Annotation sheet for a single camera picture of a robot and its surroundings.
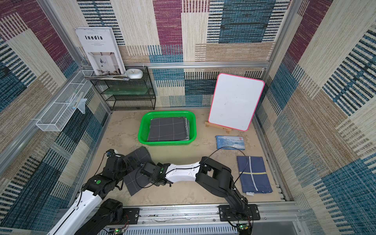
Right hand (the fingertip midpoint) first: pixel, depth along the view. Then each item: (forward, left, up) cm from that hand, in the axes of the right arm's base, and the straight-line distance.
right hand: (156, 171), depth 87 cm
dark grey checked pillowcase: (+29, -6, +3) cm, 29 cm away
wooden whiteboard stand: (+32, -33, +3) cm, 46 cm away
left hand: (+2, +13, +10) cm, 16 cm away
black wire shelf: (+41, +18, +24) cm, 51 cm away
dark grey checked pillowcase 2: (-4, +12, -1) cm, 13 cm away
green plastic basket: (+31, +11, +6) cm, 34 cm away
